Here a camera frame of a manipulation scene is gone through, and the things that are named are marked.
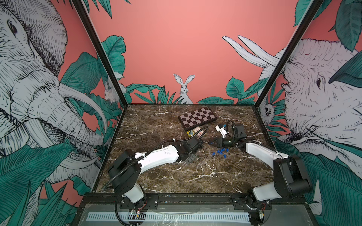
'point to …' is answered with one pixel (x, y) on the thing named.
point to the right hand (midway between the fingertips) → (209, 141)
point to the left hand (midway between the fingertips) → (190, 151)
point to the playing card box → (196, 129)
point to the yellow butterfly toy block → (190, 133)
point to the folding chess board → (190, 120)
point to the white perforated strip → (96, 216)
